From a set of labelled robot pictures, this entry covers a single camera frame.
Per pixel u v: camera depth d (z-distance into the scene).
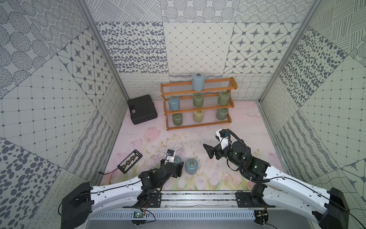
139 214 0.71
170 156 0.71
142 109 1.10
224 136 0.62
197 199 0.76
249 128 1.05
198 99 0.91
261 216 0.73
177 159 0.81
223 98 0.93
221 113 1.02
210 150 0.65
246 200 0.73
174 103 0.90
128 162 0.86
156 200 0.73
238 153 0.55
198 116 1.01
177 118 1.00
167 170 0.60
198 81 0.83
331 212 0.40
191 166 0.78
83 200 0.46
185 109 0.99
